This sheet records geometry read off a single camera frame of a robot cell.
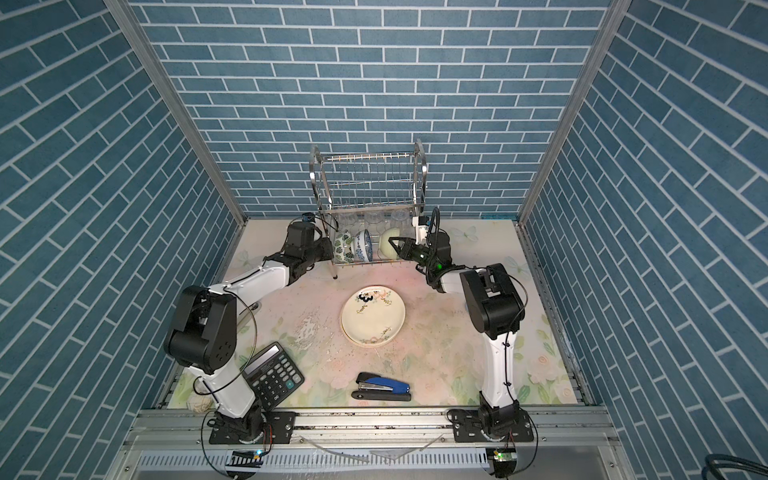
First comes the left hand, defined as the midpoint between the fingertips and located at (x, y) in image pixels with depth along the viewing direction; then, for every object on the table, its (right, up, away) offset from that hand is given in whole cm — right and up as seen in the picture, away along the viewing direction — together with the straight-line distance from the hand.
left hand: (332, 241), depth 96 cm
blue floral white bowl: (+10, -2, 0) cm, 10 cm away
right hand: (+18, +1, 0) cm, 18 cm away
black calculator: (-13, -37, -15) cm, 42 cm away
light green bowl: (+17, -2, +1) cm, 18 cm away
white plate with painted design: (+13, -23, -4) cm, 27 cm away
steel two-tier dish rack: (+9, +16, +17) cm, 25 cm away
